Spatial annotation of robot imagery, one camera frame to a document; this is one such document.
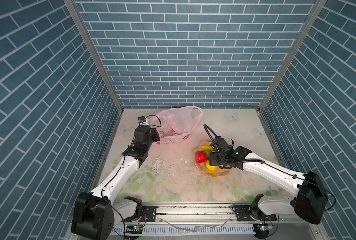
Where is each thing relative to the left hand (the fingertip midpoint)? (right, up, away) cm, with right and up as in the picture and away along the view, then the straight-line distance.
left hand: (155, 128), depth 83 cm
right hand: (+31, -16, -1) cm, 35 cm away
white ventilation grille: (+20, -48, -13) cm, 54 cm away
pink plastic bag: (+9, +2, +19) cm, 21 cm away
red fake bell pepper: (+25, -16, 0) cm, 30 cm away
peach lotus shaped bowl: (+27, -23, +3) cm, 35 cm away
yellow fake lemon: (+32, -23, 0) cm, 40 cm away
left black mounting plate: (-1, -43, -9) cm, 44 cm away
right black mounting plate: (+46, -43, -9) cm, 63 cm away
